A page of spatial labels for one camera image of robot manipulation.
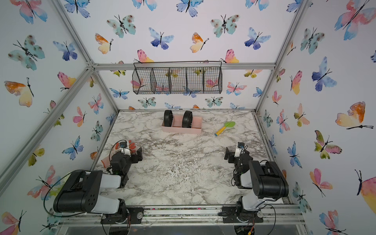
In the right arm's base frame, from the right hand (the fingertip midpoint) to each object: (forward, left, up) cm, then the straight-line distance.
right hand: (237, 146), depth 92 cm
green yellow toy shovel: (+23, +3, -6) cm, 24 cm away
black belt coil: (+16, +32, +6) cm, 36 cm away
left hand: (-3, +64, 0) cm, 64 cm away
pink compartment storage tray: (+20, +41, -7) cm, 46 cm away
